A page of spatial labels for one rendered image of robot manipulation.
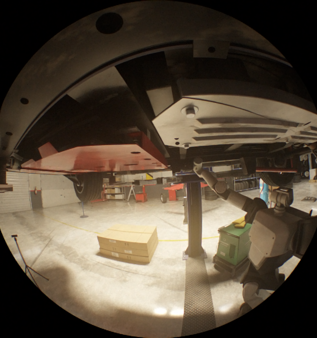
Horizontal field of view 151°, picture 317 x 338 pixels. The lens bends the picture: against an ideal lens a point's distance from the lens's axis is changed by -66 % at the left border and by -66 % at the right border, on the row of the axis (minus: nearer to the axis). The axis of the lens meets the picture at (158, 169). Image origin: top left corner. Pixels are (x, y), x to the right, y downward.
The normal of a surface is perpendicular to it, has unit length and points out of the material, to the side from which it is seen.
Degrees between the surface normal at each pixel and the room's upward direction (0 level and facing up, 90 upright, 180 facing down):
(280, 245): 84
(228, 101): 180
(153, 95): 170
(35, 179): 90
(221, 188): 81
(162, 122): 178
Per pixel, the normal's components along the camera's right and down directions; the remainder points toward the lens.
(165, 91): 0.04, 0.96
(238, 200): -0.68, -0.17
